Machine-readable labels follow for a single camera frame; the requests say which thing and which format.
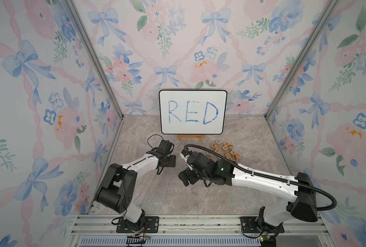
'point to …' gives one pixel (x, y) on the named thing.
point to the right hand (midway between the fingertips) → (186, 170)
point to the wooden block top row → (226, 143)
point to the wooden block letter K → (218, 142)
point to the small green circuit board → (261, 240)
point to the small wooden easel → (180, 136)
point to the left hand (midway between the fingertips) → (170, 159)
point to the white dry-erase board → (193, 111)
